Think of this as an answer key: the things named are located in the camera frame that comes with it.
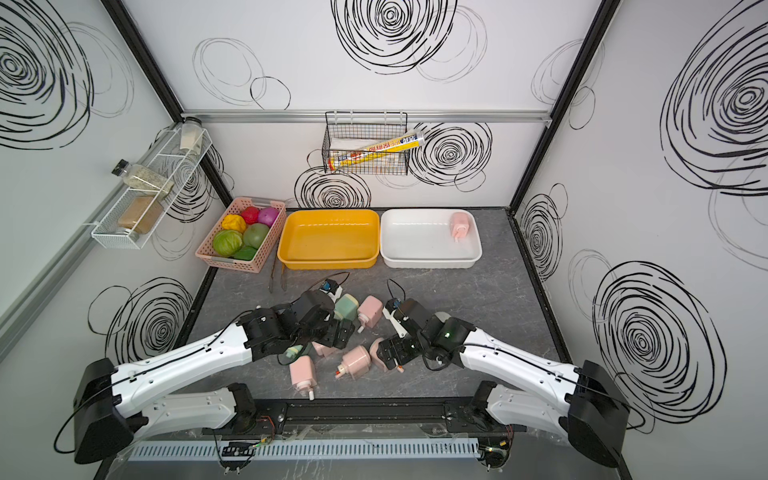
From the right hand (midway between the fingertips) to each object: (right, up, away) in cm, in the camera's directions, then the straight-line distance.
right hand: (390, 350), depth 77 cm
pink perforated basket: (-61, +23, +23) cm, 69 cm away
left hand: (-13, +7, 0) cm, 14 cm away
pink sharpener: (+26, +34, +31) cm, 52 cm away
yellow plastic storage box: (-23, +28, +37) cm, 52 cm away
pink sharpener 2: (-9, -3, -1) cm, 9 cm away
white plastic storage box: (+12, +29, +35) cm, 47 cm away
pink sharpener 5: (-6, +8, +8) cm, 13 cm away
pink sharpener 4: (-18, -1, +3) cm, 18 cm away
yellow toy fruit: (-57, +35, +31) cm, 73 cm away
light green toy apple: (-47, +30, +26) cm, 61 cm away
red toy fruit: (-53, +38, +35) cm, 74 cm away
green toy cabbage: (-56, +27, +24) cm, 67 cm away
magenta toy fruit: (-46, +37, +34) cm, 68 cm away
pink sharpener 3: (-22, -5, -3) cm, 22 cm away
